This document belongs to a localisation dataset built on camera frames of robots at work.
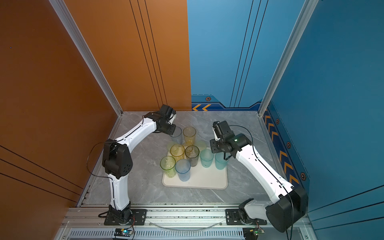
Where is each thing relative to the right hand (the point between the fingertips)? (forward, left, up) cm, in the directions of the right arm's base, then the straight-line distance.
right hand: (213, 144), depth 79 cm
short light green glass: (+9, +6, -15) cm, 18 cm away
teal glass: (0, +3, -14) cm, 15 cm away
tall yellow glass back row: (+11, +14, -5) cm, 18 cm away
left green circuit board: (-36, +45, -20) cm, 61 cm away
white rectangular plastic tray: (-10, +7, -19) cm, 23 cm away
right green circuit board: (-37, -17, -21) cm, 45 cm away
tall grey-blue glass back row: (+9, +21, -5) cm, 24 cm away
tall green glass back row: (-3, +27, -16) cm, 31 cm away
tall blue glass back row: (-6, +17, -14) cm, 23 cm away
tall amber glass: (+4, +21, -14) cm, 26 cm away
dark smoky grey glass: (+3, +12, -13) cm, 18 cm away
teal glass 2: (-4, -4, -13) cm, 14 cm away
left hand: (+17, +25, -6) cm, 31 cm away
